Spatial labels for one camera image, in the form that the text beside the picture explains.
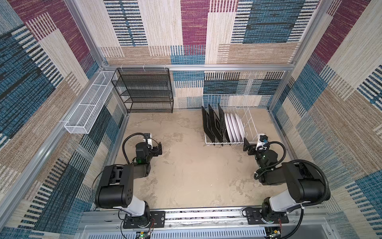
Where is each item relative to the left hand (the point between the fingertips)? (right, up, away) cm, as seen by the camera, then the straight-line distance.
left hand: (152, 142), depth 95 cm
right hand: (+62, +2, -4) cm, 62 cm away
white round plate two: (+50, +11, -5) cm, 52 cm away
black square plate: (+33, +11, -8) cm, 36 cm away
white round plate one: (+46, +9, -6) cm, 47 cm away
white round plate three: (+53, +10, -5) cm, 54 cm away
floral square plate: (+39, +10, -9) cm, 41 cm away
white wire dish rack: (+62, +28, +28) cm, 74 cm away
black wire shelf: (-10, +37, +16) cm, 42 cm away
